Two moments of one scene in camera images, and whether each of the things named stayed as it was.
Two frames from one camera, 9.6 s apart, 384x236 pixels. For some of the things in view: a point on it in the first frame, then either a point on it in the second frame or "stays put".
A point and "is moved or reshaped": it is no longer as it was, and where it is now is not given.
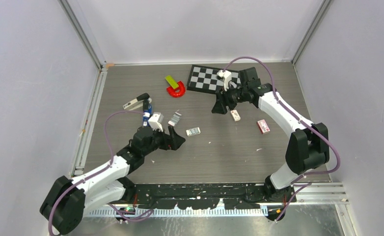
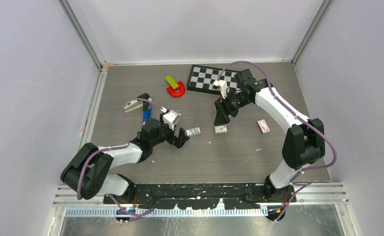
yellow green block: [174, 84] stays put
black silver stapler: [137, 102] stays put
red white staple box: [263, 126] stays put
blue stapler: [147, 114] stays put
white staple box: [235, 115] is moved or reshaped
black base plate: [208, 196] stays put
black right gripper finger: [219, 107] -> [222, 116]
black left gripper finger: [171, 132] -> [182, 134]
